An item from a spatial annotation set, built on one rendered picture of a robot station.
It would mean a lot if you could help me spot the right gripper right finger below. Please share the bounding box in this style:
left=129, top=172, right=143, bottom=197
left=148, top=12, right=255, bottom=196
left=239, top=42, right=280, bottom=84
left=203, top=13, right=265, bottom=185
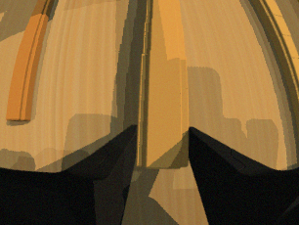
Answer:
left=189, top=126, right=299, bottom=225

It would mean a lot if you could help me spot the hammer with blue head and wooden handle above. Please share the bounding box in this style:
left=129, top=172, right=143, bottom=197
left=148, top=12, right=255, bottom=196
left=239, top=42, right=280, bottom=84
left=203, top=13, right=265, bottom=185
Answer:
left=136, top=0, right=189, bottom=169

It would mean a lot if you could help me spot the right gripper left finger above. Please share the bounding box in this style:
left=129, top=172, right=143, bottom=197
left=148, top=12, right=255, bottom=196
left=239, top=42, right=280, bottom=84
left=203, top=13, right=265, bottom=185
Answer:
left=0, top=125, right=137, bottom=225

